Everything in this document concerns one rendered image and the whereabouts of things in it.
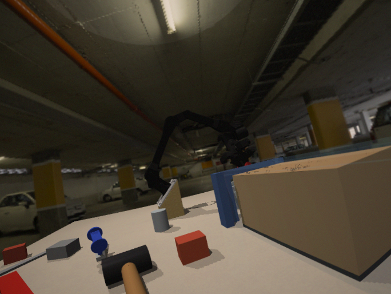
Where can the black mallet with brown handle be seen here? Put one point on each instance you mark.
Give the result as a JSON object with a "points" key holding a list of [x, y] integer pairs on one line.
{"points": [[126, 267]]}

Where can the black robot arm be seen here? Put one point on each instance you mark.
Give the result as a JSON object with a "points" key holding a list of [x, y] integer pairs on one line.
{"points": [[236, 133]]}

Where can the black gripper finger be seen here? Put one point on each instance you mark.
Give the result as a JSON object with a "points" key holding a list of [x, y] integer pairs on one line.
{"points": [[245, 158], [237, 161]]}

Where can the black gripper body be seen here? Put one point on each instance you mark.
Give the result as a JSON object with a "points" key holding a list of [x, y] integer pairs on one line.
{"points": [[230, 154]]}

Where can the grey cylinder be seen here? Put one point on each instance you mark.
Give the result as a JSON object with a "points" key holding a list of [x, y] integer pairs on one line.
{"points": [[160, 220]]}

